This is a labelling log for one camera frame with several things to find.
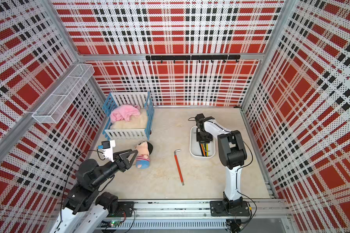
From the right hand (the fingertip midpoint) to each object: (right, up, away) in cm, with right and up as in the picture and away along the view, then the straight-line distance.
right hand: (205, 140), depth 97 cm
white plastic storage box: (-7, -6, -3) cm, 10 cm away
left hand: (-37, -1, -29) cm, 47 cm away
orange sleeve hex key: (-3, -3, 0) cm, 4 cm away
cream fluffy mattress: (-46, +13, +5) cm, 48 cm away
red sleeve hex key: (-17, -18, -10) cm, 27 cm away
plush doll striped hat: (-39, -4, -11) cm, 40 cm away
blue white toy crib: (-46, +30, +11) cm, 56 cm away
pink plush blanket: (-55, +19, 0) cm, 59 cm away
